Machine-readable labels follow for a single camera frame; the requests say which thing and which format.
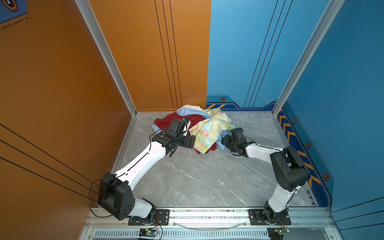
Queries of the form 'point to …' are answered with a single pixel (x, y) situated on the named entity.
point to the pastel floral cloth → (207, 132)
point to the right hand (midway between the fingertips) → (222, 141)
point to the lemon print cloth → (212, 112)
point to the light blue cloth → (219, 140)
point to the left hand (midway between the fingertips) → (188, 136)
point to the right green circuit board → (281, 231)
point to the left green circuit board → (145, 232)
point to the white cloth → (191, 106)
